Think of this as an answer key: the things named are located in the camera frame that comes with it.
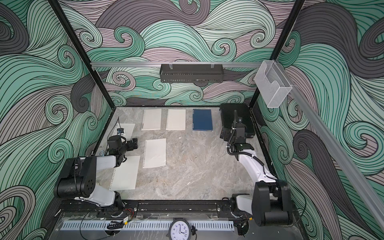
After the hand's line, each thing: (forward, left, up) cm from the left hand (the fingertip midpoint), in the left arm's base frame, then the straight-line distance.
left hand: (128, 138), depth 94 cm
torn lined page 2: (-8, -18, -5) cm, 20 cm away
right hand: (0, -64, +9) cm, 65 cm away
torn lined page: (-22, -2, -7) cm, 23 cm away
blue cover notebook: (+19, -49, -5) cm, 53 cm away
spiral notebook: (+20, -29, -5) cm, 36 cm away
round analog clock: (-47, -35, -3) cm, 59 cm away
